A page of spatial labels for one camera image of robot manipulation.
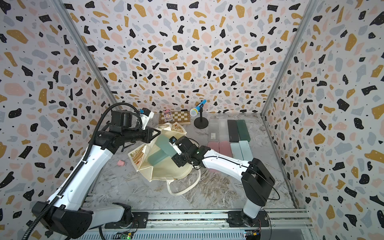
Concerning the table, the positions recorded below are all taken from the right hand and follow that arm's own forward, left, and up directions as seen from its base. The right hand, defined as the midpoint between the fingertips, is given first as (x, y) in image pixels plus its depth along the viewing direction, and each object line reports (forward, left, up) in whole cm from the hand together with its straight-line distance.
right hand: (179, 154), depth 83 cm
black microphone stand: (+36, -11, -13) cm, 39 cm away
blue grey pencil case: (0, +7, +11) cm, 13 cm away
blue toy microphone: (+27, -7, +7) cm, 28 cm away
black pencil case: (+28, -35, -13) cm, 47 cm away
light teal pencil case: (+10, -41, -12) cm, 44 cm away
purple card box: (+38, +15, -8) cm, 42 cm away
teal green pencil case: (+3, +15, -9) cm, 18 cm away
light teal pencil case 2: (+10, -35, -12) cm, 39 cm away
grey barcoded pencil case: (+28, -20, -13) cm, 37 cm away
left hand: (+2, +7, +17) cm, 19 cm away
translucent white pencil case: (+31, -28, -16) cm, 45 cm away
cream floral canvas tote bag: (-9, +6, -2) cm, 11 cm away
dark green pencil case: (+27, -42, -13) cm, 52 cm away
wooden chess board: (+39, +4, -11) cm, 41 cm away
